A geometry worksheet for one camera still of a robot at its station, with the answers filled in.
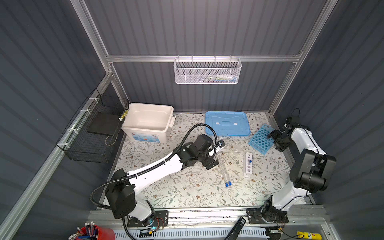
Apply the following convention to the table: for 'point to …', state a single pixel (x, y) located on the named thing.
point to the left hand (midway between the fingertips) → (212, 151)
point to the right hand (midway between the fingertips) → (273, 142)
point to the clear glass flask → (236, 149)
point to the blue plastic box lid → (226, 123)
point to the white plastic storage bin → (149, 123)
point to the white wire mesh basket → (207, 70)
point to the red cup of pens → (92, 232)
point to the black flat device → (236, 230)
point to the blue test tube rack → (260, 142)
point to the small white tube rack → (248, 166)
